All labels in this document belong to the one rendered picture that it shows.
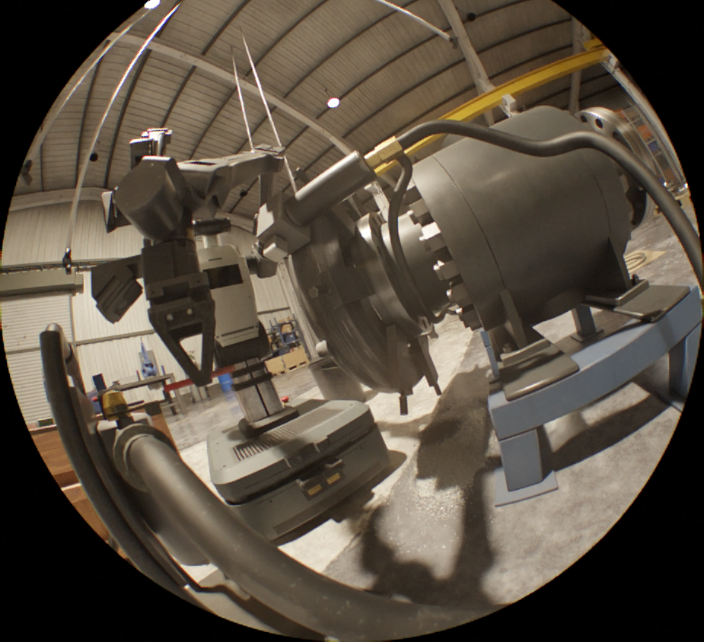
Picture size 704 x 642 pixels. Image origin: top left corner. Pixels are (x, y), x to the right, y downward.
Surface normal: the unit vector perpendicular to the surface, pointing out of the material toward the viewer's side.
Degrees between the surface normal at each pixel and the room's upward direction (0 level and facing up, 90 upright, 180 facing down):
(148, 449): 23
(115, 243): 90
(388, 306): 117
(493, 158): 70
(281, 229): 158
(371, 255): 79
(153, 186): 90
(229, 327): 90
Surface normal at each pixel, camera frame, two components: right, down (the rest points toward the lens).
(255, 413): 0.55, -0.35
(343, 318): 0.14, 0.00
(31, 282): 0.76, -0.39
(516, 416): -0.46, 0.04
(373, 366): 0.32, 0.27
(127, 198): 0.27, -0.26
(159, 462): -0.01, -0.95
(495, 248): -0.33, 0.31
